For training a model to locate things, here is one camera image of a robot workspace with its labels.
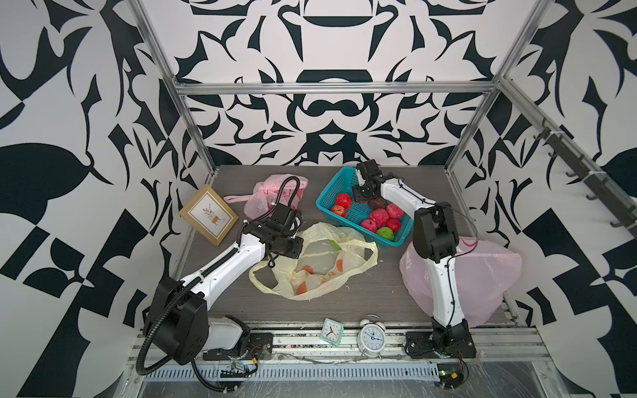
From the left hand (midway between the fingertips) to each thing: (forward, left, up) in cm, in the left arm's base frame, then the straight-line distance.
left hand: (294, 243), depth 85 cm
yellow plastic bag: (-1, -13, -8) cm, 16 cm away
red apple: (+12, -33, -4) cm, 35 cm away
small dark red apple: (+10, -37, -5) cm, 39 cm away
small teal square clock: (-25, -11, -9) cm, 29 cm away
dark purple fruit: (+19, -32, -4) cm, 38 cm away
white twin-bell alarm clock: (-28, -22, -6) cm, 36 cm away
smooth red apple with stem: (+16, -17, -4) cm, 24 cm away
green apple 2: (-4, -13, +6) cm, 15 cm away
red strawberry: (+21, -19, -4) cm, 29 cm away
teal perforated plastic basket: (+17, -25, -10) cm, 32 cm away
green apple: (+5, -33, -4) cm, 34 cm away
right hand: (+26, -26, -4) cm, 37 cm away
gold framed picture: (+14, +31, -2) cm, 34 cm away
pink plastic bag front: (-15, -56, +5) cm, 58 cm away
